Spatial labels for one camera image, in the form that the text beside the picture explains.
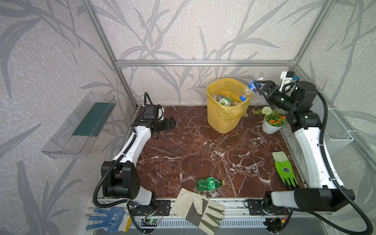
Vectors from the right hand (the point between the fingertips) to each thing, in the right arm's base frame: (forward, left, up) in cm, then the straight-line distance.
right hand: (257, 83), depth 66 cm
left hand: (-1, +44, -25) cm, 51 cm away
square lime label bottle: (+15, +9, -26) cm, 31 cm away
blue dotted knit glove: (-49, +70, -43) cm, 96 cm away
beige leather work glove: (-46, +25, -44) cm, 68 cm away
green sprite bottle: (-32, +22, -42) cm, 57 cm away
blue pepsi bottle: (+19, +15, -26) cm, 35 cm away
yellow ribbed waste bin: (-2, +11, -24) cm, 27 cm away
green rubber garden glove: (-23, -24, -45) cm, 56 cm away
